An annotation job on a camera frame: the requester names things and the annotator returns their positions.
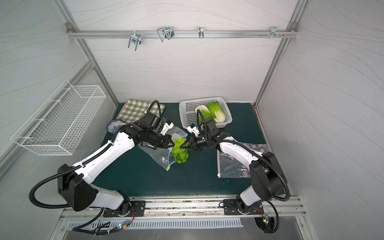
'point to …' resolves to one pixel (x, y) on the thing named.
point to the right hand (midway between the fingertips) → (180, 147)
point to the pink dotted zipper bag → (228, 167)
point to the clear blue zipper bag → (163, 156)
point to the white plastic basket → (188, 114)
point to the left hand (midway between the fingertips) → (174, 145)
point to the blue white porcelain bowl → (113, 125)
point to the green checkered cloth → (133, 110)
